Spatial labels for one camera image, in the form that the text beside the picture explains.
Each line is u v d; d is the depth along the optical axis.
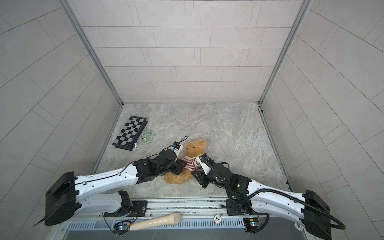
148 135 0.97
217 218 0.69
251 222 0.69
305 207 0.43
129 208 0.64
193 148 0.81
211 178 0.64
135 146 0.91
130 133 0.94
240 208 0.63
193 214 0.71
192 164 0.74
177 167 0.67
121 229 0.64
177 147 0.68
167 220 0.65
